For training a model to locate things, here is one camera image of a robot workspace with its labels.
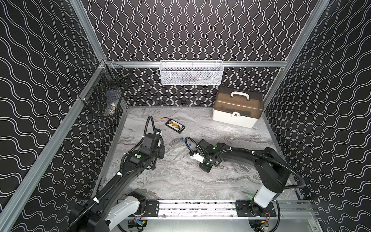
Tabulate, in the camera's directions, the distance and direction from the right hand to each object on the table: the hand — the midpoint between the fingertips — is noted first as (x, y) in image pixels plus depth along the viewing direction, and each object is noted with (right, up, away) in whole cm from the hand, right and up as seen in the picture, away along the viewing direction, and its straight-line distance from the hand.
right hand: (203, 165), depth 89 cm
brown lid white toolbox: (+25, +36, +6) cm, 45 cm away
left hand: (-25, +14, -8) cm, 30 cm away
